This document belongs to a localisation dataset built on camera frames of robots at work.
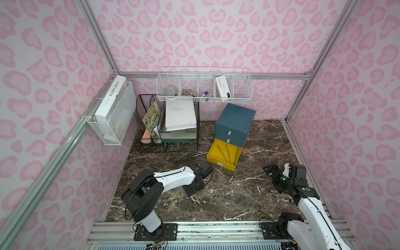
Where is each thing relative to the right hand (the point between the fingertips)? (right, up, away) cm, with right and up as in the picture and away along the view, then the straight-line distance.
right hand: (266, 171), depth 84 cm
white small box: (-22, +48, +8) cm, 54 cm away
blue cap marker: (-32, +47, +17) cm, 59 cm away
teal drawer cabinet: (-17, +26, +5) cm, 31 cm away
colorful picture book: (-67, +29, +14) cm, 74 cm away
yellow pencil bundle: (-38, -14, 0) cm, 41 cm away
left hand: (-37, -10, +4) cm, 38 cm away
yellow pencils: (-18, +7, +17) cm, 26 cm away
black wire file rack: (-75, +42, +24) cm, 89 cm away
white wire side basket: (-76, +21, -9) cm, 80 cm away
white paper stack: (-48, +31, +7) cm, 58 cm away
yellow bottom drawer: (-20, +7, +17) cm, 28 cm away
